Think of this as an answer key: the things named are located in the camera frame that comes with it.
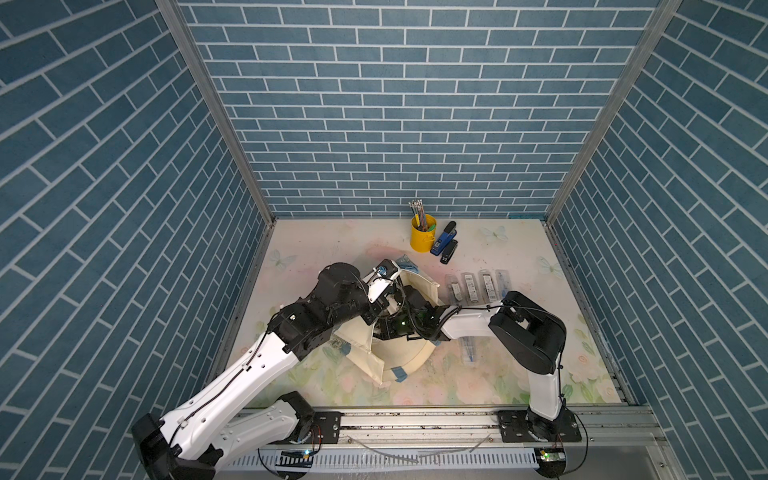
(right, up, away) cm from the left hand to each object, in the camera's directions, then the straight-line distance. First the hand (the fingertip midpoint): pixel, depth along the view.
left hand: (397, 289), depth 69 cm
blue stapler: (+19, +15, +42) cm, 49 cm away
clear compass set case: (+24, -4, +30) cm, 38 cm away
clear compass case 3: (+21, -21, +17) cm, 34 cm away
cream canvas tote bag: (-4, -17, +1) cm, 17 cm away
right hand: (-8, -15, +17) cm, 25 cm away
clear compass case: (+30, -4, +30) cm, 43 cm away
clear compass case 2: (+36, -2, +33) cm, 49 cm away
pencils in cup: (+7, +23, +34) cm, 42 cm away
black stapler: (+18, +8, +37) cm, 41 cm away
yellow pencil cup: (+9, +12, +37) cm, 39 cm away
